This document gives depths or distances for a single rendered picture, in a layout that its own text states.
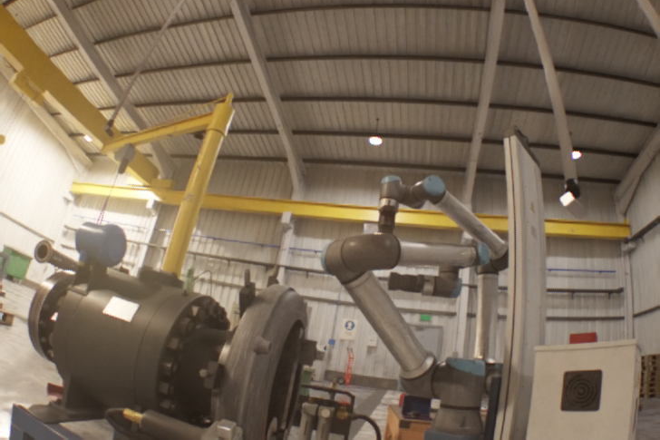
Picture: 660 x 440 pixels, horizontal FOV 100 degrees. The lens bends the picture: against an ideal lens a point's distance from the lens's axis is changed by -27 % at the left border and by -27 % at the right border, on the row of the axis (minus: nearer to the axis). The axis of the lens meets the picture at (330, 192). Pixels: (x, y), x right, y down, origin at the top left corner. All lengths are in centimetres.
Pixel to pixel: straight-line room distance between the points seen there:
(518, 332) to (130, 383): 134
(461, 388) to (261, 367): 67
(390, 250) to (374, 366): 1101
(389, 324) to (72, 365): 117
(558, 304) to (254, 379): 1251
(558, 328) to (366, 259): 1215
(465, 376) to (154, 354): 103
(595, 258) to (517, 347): 1286
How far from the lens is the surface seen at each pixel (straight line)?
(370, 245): 112
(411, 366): 142
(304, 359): 141
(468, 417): 137
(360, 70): 1056
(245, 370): 107
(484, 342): 192
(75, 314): 151
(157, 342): 129
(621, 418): 124
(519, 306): 144
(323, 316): 1241
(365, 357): 1209
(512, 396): 142
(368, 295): 125
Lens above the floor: 75
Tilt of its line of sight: 25 degrees up
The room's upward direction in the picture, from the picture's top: 11 degrees clockwise
